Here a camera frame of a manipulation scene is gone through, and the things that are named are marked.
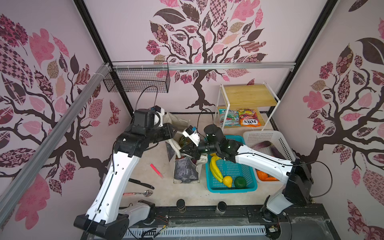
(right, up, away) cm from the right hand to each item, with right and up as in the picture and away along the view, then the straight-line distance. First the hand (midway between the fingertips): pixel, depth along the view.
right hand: (181, 148), depth 69 cm
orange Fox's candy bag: (+41, +16, +23) cm, 50 cm away
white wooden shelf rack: (+34, +22, +11) cm, 42 cm away
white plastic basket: (+44, +2, +29) cm, 52 cm away
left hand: (-2, +8, -3) cm, 9 cm away
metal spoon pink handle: (-20, -26, +10) cm, 34 cm away
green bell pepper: (+32, -21, +11) cm, 39 cm away
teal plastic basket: (+29, -16, +21) cm, 39 cm away
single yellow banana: (+18, -15, +15) cm, 28 cm away
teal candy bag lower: (+30, +15, +23) cm, 41 cm away
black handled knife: (-27, -22, +16) cm, 38 cm away
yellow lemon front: (+25, -20, +12) cm, 34 cm away
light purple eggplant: (+52, -2, +29) cm, 60 cm away
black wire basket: (-41, +49, +52) cm, 83 cm away
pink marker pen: (-15, -18, +18) cm, 30 cm away
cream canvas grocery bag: (+2, -12, +5) cm, 13 cm away
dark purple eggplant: (+59, -7, +24) cm, 64 cm away
